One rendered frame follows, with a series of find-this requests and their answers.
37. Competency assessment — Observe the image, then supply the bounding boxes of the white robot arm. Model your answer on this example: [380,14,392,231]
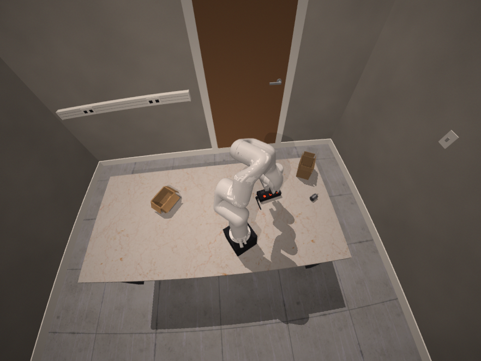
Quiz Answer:
[214,139,284,248]

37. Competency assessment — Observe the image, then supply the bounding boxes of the black power strip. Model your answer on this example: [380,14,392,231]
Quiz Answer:
[255,189,281,209]

